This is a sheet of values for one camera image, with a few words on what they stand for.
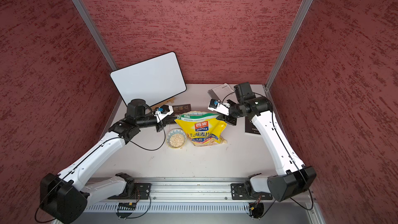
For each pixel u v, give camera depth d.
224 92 1.17
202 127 0.77
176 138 0.88
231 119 0.63
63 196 0.37
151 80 0.96
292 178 0.37
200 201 1.55
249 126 0.96
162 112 0.61
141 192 0.74
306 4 0.77
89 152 0.46
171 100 1.07
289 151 0.41
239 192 0.73
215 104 0.60
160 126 0.65
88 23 0.85
